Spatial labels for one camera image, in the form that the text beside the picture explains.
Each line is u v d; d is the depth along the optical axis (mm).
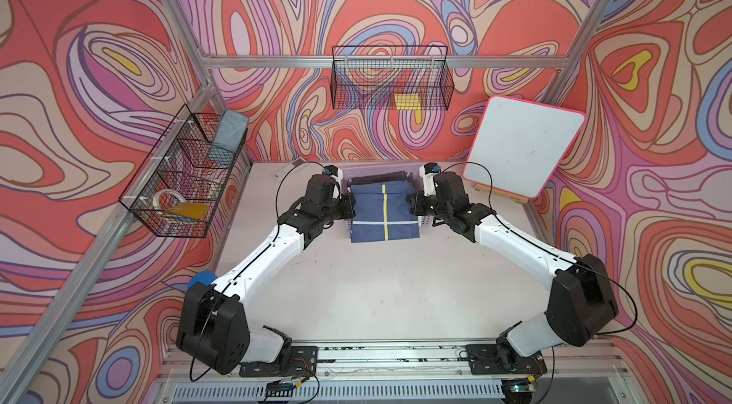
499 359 678
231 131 808
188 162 806
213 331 404
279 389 715
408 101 908
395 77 967
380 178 1104
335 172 745
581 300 426
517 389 707
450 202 638
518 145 876
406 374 730
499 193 1048
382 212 847
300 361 729
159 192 680
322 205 625
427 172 756
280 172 1154
